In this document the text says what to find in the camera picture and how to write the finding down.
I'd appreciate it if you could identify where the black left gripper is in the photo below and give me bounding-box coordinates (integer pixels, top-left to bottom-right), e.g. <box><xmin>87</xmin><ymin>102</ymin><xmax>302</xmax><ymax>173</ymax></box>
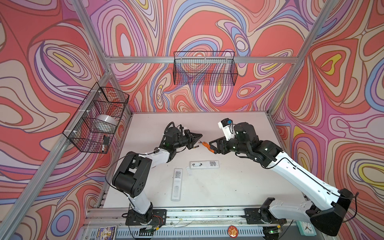
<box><xmin>171</xmin><ymin>130</ymin><xmax>202</xmax><ymax>151</ymax></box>

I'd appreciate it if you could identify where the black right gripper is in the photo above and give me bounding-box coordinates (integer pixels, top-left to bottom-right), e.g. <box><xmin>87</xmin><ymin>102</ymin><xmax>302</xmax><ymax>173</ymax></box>
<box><xmin>206</xmin><ymin>135</ymin><xmax>250</xmax><ymax>156</ymax></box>

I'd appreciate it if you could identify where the orange black screwdriver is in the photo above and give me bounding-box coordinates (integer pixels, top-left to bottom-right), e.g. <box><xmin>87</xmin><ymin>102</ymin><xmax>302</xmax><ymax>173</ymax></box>
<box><xmin>199</xmin><ymin>141</ymin><xmax>216</xmax><ymax>154</ymax></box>

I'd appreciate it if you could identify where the white remote control with batteries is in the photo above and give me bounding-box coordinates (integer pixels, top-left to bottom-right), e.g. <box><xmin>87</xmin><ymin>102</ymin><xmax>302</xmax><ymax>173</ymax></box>
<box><xmin>190</xmin><ymin>161</ymin><xmax>220</xmax><ymax>170</ymax></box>

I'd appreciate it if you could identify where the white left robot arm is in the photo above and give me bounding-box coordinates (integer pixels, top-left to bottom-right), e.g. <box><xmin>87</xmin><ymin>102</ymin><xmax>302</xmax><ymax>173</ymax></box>
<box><xmin>112</xmin><ymin>122</ymin><xmax>203</xmax><ymax>215</ymax></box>

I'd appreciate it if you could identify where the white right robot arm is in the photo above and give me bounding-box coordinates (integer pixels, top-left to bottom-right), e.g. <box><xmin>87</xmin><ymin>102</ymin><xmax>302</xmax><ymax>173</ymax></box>
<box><xmin>209</xmin><ymin>118</ymin><xmax>356</xmax><ymax>237</ymax></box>

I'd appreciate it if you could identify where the white tape roll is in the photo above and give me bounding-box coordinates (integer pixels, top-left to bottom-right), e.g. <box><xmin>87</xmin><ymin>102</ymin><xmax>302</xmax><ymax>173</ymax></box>
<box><xmin>94</xmin><ymin>115</ymin><xmax>118</xmax><ymax>134</ymax></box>

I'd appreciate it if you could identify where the red round sticker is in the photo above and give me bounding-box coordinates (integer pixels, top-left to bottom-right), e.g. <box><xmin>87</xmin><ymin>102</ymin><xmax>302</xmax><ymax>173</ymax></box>
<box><xmin>227</xmin><ymin>225</ymin><xmax>239</xmax><ymax>238</ymax></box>

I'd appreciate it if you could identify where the teal small clock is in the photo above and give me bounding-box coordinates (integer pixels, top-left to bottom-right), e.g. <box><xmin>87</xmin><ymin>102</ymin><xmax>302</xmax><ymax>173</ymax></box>
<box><xmin>297</xmin><ymin>221</ymin><xmax>317</xmax><ymax>237</ymax></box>

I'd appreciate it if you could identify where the colourful card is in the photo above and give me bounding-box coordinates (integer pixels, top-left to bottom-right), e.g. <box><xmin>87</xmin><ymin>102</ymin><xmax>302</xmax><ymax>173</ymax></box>
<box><xmin>95</xmin><ymin>226</ymin><xmax>117</xmax><ymax>240</ymax></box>

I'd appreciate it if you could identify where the black wire basket back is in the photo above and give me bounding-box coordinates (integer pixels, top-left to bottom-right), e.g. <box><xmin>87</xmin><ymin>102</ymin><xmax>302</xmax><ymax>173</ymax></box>
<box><xmin>173</xmin><ymin>50</ymin><xmax>239</xmax><ymax>86</ymax></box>

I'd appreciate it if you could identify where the black wire basket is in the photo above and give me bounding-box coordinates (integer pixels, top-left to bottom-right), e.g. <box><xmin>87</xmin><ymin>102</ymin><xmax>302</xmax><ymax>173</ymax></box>
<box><xmin>63</xmin><ymin>83</ymin><xmax>130</xmax><ymax>154</ymax></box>
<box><xmin>173</xmin><ymin>50</ymin><xmax>239</xmax><ymax>86</ymax></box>

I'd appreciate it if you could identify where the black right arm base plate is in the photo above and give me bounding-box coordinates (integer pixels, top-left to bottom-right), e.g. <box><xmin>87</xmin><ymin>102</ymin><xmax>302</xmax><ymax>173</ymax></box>
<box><xmin>241</xmin><ymin>208</ymin><xmax>287</xmax><ymax>225</ymax></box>

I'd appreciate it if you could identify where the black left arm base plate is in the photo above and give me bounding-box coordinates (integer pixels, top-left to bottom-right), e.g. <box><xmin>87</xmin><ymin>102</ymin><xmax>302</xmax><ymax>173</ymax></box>
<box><xmin>122</xmin><ymin>209</ymin><xmax>167</xmax><ymax>227</ymax></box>

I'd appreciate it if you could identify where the black wire basket left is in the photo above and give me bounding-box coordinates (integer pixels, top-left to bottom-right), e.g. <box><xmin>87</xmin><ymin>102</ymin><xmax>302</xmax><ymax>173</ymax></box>
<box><xmin>63</xmin><ymin>83</ymin><xmax>130</xmax><ymax>154</ymax></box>

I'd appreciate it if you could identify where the aluminium front rail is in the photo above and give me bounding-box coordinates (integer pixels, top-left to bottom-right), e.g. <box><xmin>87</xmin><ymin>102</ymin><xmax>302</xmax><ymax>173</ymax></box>
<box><xmin>83</xmin><ymin>205</ymin><xmax>328</xmax><ymax>229</ymax></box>

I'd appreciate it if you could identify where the aluminium frame corner post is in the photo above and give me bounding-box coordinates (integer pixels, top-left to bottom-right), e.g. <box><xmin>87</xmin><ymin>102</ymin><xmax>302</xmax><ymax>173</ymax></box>
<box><xmin>267</xmin><ymin>1</ymin><xmax>339</xmax><ymax>117</ymax></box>

